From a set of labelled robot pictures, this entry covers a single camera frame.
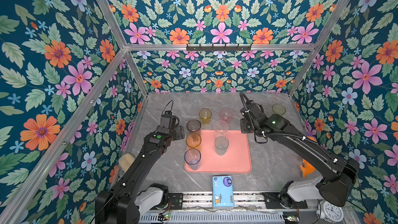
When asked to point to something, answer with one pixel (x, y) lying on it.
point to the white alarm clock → (329, 212)
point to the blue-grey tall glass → (192, 157)
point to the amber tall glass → (193, 141)
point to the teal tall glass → (221, 143)
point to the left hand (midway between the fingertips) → (178, 126)
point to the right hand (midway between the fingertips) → (244, 123)
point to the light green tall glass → (279, 109)
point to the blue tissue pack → (223, 192)
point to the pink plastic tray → (238, 159)
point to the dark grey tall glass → (194, 126)
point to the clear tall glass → (221, 129)
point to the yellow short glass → (205, 115)
